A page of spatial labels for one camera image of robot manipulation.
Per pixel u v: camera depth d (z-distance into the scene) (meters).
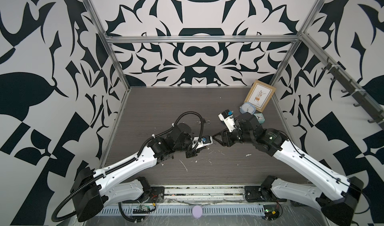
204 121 1.02
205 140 0.60
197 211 0.63
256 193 0.75
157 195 0.73
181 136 0.55
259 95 1.02
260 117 1.02
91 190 0.39
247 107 1.05
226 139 0.61
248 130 0.55
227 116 0.63
